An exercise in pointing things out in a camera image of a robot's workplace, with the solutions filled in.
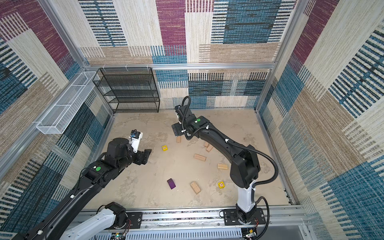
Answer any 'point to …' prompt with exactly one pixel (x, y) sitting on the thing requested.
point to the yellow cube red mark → (221, 184)
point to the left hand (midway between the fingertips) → (143, 145)
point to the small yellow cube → (164, 148)
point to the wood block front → (195, 187)
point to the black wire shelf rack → (129, 90)
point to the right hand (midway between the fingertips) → (182, 127)
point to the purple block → (171, 183)
